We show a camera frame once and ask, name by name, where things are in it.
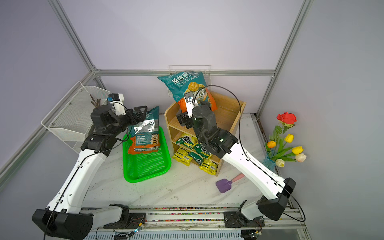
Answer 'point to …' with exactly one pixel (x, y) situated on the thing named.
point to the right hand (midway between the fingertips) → (191, 108)
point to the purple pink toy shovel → (224, 185)
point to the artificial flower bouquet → (276, 147)
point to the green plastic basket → (142, 167)
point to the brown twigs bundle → (97, 103)
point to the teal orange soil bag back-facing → (144, 137)
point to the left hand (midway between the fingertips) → (139, 108)
